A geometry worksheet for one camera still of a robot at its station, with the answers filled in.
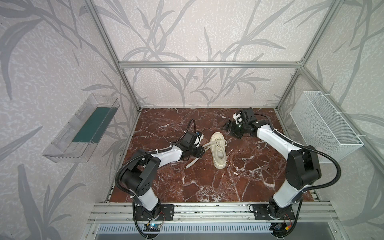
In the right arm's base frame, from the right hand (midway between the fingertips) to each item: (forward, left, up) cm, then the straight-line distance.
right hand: (224, 126), depth 89 cm
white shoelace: (-5, +9, -13) cm, 17 cm away
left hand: (-8, +12, -11) cm, 18 cm away
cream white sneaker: (-8, +4, -9) cm, 12 cm away
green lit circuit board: (-49, +38, -17) cm, 64 cm away
